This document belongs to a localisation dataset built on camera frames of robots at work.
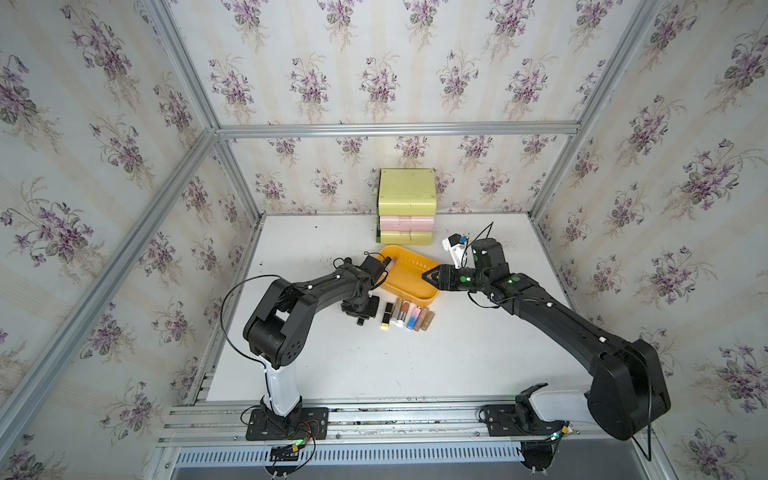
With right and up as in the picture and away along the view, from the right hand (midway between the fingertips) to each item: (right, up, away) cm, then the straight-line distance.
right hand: (430, 276), depth 80 cm
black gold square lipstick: (-13, -16, +10) cm, 22 cm away
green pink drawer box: (-6, +21, +13) cm, 25 cm away
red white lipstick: (-6, -12, +12) cm, 18 cm away
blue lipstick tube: (-4, -14, +10) cm, 18 cm away
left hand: (-17, -14, +13) cm, 26 cm away
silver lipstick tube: (-9, -12, +12) cm, 19 cm away
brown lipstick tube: (0, -15, +10) cm, 18 cm away
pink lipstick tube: (-10, +2, +24) cm, 26 cm away
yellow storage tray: (-5, -3, +21) cm, 22 cm away
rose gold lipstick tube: (-1, -14, +10) cm, 17 cm away
